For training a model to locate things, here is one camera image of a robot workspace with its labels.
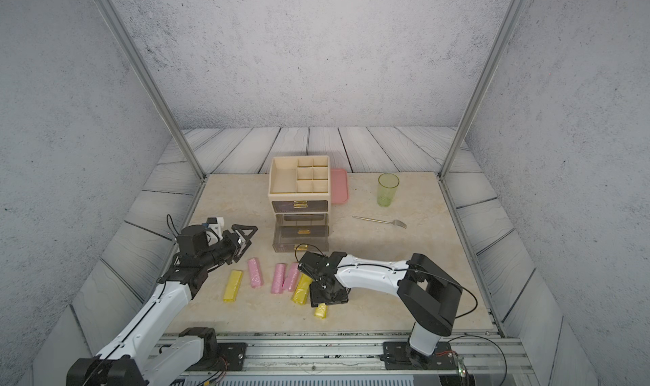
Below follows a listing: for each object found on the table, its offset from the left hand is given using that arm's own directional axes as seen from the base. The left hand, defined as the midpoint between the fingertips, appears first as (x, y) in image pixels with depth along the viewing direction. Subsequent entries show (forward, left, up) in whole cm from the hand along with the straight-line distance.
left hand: (257, 234), depth 80 cm
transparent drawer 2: (+9, -14, +2) cm, 17 cm away
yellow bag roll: (-10, +10, -16) cm, 22 cm away
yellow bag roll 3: (-18, -19, -17) cm, 31 cm away
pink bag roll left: (-6, +3, -16) cm, 17 cm away
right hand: (-16, -20, -15) cm, 30 cm away
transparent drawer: (+6, -12, -10) cm, 17 cm away
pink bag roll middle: (-7, -5, -17) cm, 19 cm away
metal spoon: (+16, -49, -18) cm, 55 cm away
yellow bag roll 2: (-12, -13, -16) cm, 24 cm away
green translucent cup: (+23, -45, -4) cm, 51 cm away
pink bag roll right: (-8, -10, -16) cm, 20 cm away
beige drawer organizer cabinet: (+15, -13, +7) cm, 21 cm away
